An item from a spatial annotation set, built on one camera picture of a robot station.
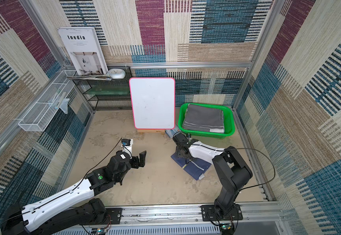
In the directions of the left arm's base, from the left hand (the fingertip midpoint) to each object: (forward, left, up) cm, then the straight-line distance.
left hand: (138, 150), depth 78 cm
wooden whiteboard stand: (+23, +3, -15) cm, 28 cm away
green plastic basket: (+22, -56, -9) cm, 61 cm away
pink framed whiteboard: (+31, -6, +7) cm, 33 cm away
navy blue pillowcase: (-3, -31, -17) cm, 35 cm away
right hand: (+6, -25, -15) cm, 30 cm away
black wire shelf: (+33, +17, +10) cm, 38 cm away
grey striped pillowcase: (+28, -40, -8) cm, 49 cm away
